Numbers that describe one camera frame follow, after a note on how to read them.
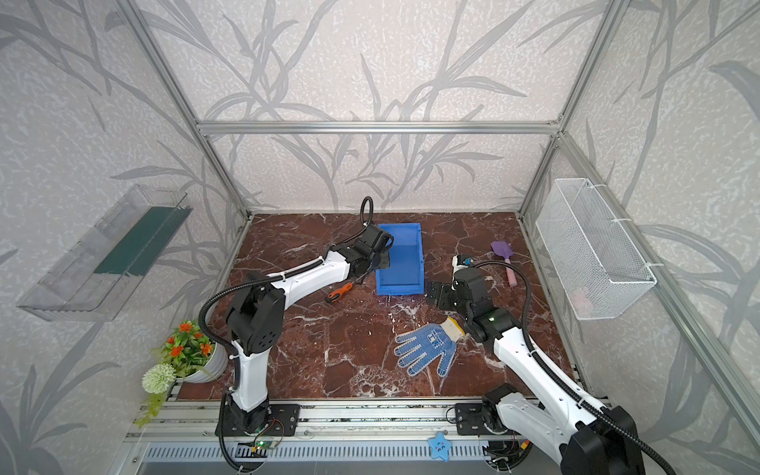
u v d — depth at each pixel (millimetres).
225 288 992
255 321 508
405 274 1007
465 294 613
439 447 691
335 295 954
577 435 385
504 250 1077
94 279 644
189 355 719
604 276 604
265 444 705
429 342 866
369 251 725
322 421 752
